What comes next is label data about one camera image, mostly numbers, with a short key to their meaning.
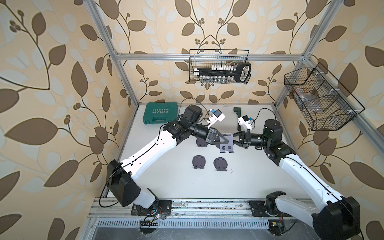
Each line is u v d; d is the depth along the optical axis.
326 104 0.72
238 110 1.16
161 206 0.75
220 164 0.89
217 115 0.61
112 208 0.76
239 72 0.84
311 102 0.69
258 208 0.74
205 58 0.91
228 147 0.62
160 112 1.10
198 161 0.91
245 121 0.68
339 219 0.38
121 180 0.40
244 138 0.62
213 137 0.58
